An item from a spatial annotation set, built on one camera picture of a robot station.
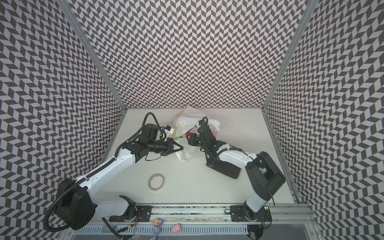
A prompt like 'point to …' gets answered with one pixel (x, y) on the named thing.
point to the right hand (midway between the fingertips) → (189, 140)
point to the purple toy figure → (157, 224)
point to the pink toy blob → (176, 228)
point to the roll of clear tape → (156, 182)
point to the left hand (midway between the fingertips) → (183, 149)
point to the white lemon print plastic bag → (186, 118)
